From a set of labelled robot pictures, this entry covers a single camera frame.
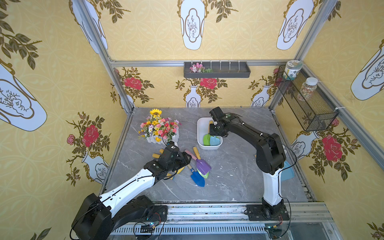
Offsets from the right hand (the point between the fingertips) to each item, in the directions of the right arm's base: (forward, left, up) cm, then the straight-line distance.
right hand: (216, 129), depth 97 cm
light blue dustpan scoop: (-24, -40, -8) cm, 48 cm away
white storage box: (+6, +9, -8) cm, 13 cm away
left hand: (-21, +19, +2) cm, 28 cm away
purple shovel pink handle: (-23, +9, -6) cm, 25 cm away
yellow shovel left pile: (-26, +22, -7) cm, 35 cm away
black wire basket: (0, -51, +17) cm, 53 cm away
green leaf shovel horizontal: (-4, +6, -6) cm, 10 cm away
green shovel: (-17, +12, -6) cm, 21 cm away
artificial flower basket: (-8, +36, +8) cm, 37 cm away
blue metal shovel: (-30, +11, -8) cm, 33 cm away
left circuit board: (-54, +34, -9) cm, 64 cm away
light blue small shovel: (-4, +1, -7) cm, 9 cm away
